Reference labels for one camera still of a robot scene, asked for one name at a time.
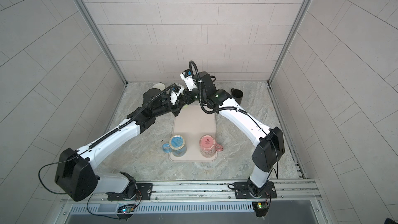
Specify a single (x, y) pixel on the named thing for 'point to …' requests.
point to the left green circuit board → (125, 212)
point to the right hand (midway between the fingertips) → (181, 92)
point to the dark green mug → (160, 86)
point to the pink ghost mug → (208, 146)
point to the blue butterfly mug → (176, 145)
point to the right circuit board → (261, 208)
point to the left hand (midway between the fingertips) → (191, 98)
